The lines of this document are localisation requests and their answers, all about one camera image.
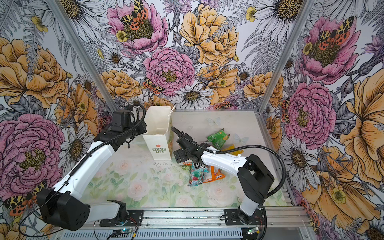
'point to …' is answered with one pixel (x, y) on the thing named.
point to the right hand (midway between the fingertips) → (185, 155)
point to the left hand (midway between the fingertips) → (146, 129)
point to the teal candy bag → (197, 175)
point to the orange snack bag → (213, 174)
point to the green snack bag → (218, 139)
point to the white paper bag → (159, 134)
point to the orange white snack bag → (188, 162)
